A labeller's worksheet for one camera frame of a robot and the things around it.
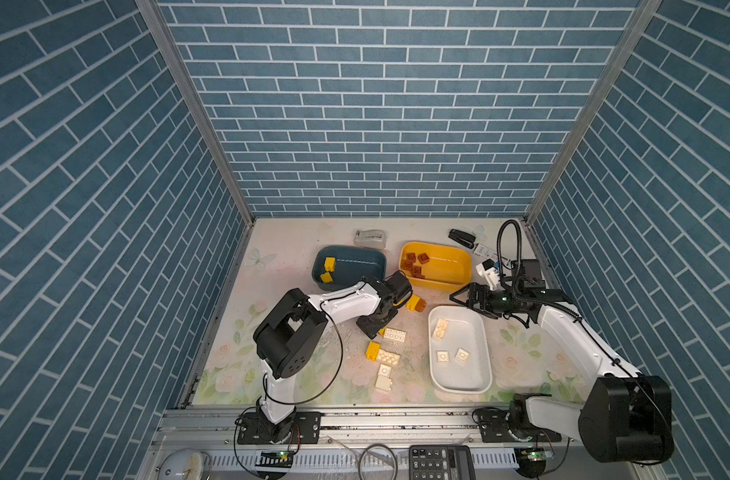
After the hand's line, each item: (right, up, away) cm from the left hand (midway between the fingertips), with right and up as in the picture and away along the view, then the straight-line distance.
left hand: (387, 322), depth 91 cm
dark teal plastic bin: (-12, +17, +17) cm, 27 cm away
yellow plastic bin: (+18, +16, +17) cm, 30 cm away
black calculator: (+12, -26, -23) cm, 37 cm away
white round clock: (-44, -22, -29) cm, 57 cm away
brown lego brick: (+13, +19, +16) cm, 28 cm away
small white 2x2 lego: (+21, -8, -6) cm, 24 cm away
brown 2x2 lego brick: (+11, +15, +12) cm, 21 cm away
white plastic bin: (+26, -2, -1) cm, 26 cm away
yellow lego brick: (-5, -6, -7) cm, 10 cm away
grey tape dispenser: (-6, +27, +20) cm, 34 cm away
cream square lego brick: (-2, -14, -10) cm, 17 cm away
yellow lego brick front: (-20, +13, +8) cm, 26 cm away
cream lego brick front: (-1, -11, -8) cm, 14 cm away
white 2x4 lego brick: (+2, -3, -2) cm, 4 cm away
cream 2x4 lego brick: (+16, -2, -1) cm, 17 cm away
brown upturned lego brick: (+9, +20, +16) cm, 27 cm away
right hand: (+19, +9, -9) cm, 24 cm away
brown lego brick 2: (+7, +17, +14) cm, 23 cm away
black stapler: (+30, +27, +23) cm, 46 cm away
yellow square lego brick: (-20, +17, +12) cm, 29 cm away
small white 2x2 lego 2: (+15, -8, -7) cm, 19 cm away
